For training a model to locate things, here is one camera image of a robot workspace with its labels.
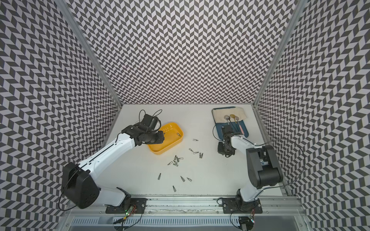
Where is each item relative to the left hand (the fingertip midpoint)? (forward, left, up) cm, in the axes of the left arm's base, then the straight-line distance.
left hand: (162, 140), depth 82 cm
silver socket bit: (+1, -16, -15) cm, 22 cm away
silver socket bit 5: (-8, -4, -13) cm, 16 cm away
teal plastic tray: (+18, -51, -13) cm, 56 cm away
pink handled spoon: (+27, -52, -13) cm, 59 cm away
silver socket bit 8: (-18, -12, -15) cm, 27 cm away
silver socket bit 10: (-23, -8, -15) cm, 29 cm away
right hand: (-2, -37, -14) cm, 40 cm away
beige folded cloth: (+28, -38, -11) cm, 48 cm away
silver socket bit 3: (-5, -10, -13) cm, 18 cm away
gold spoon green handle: (+30, -50, -15) cm, 60 cm away
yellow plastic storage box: (+12, -4, -13) cm, 18 cm away
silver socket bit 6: (-9, -7, -15) cm, 19 cm away
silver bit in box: (+14, -7, -15) cm, 21 cm away
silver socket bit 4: (-4, -6, -14) cm, 16 cm away
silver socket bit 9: (-18, -16, -15) cm, 28 cm away
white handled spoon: (+27, -44, -12) cm, 53 cm away
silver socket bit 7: (-17, +2, -14) cm, 22 cm away
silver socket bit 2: (-3, -22, -14) cm, 27 cm away
